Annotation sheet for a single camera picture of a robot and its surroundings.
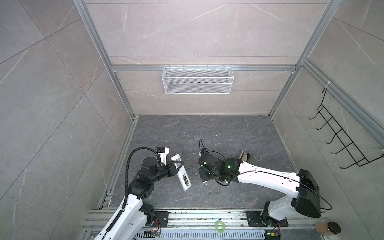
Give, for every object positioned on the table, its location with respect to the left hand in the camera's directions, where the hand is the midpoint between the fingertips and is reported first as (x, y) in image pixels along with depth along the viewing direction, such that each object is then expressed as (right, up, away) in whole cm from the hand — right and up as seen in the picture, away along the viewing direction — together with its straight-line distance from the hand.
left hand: (182, 160), depth 75 cm
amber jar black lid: (+66, -26, -11) cm, 72 cm away
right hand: (+10, -6, +2) cm, 12 cm away
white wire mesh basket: (+8, +49, +26) cm, 56 cm away
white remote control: (0, -6, -2) cm, 6 cm away
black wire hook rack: (+73, +4, -15) cm, 75 cm away
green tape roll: (+17, -31, -3) cm, 35 cm away
